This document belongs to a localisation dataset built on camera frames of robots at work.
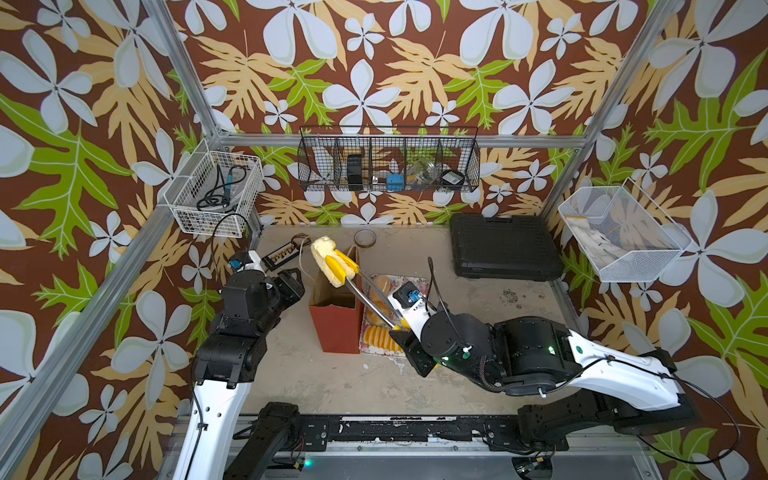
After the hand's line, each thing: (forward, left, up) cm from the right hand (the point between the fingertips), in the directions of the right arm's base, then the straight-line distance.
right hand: (392, 330), depth 55 cm
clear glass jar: (+59, -11, -7) cm, 61 cm away
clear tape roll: (+55, +9, -34) cm, 65 cm away
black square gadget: (+57, -21, -7) cm, 61 cm away
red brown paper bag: (+9, +13, -11) cm, 19 cm away
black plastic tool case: (+45, -48, -29) cm, 72 cm away
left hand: (+16, +22, -3) cm, 27 cm away
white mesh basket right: (+33, -64, -9) cm, 73 cm away
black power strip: (+46, +40, -34) cm, 70 cm away
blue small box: (+55, -2, -7) cm, 55 cm away
